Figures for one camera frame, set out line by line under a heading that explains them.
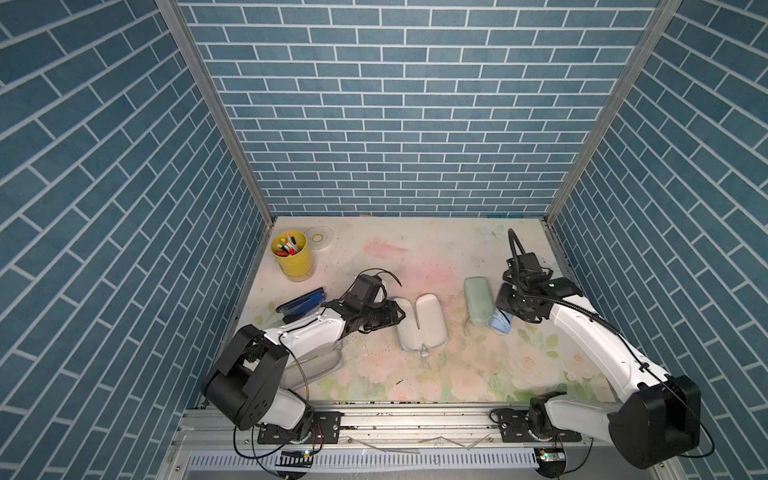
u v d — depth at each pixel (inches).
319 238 45.2
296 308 36.1
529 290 23.7
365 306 26.9
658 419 15.6
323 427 29.0
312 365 33.0
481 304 37.1
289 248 37.6
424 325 36.4
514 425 29.0
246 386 16.8
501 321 31.0
